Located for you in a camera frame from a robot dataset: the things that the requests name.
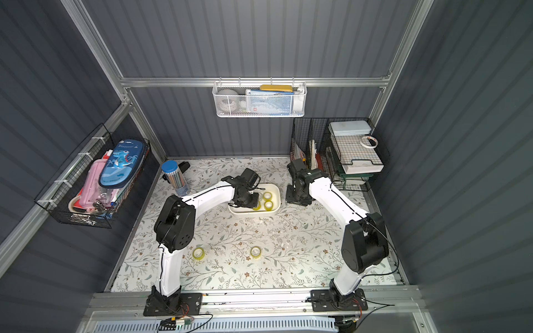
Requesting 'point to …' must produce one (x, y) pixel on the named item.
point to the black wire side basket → (60, 196)
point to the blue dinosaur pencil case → (121, 164)
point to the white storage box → (246, 212)
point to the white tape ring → (366, 146)
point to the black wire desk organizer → (311, 141)
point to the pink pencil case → (91, 190)
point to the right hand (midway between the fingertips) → (297, 198)
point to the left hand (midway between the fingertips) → (256, 204)
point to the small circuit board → (171, 324)
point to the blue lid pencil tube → (171, 170)
